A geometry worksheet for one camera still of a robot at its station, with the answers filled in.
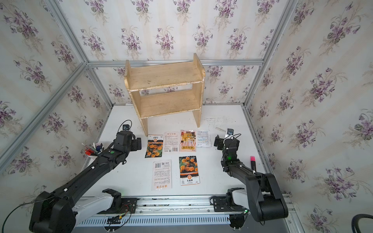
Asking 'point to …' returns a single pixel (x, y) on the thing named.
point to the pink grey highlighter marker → (253, 163)
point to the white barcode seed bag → (171, 144)
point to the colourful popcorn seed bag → (188, 141)
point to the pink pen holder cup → (91, 158)
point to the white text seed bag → (203, 139)
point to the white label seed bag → (161, 177)
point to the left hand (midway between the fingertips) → (133, 140)
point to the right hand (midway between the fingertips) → (227, 136)
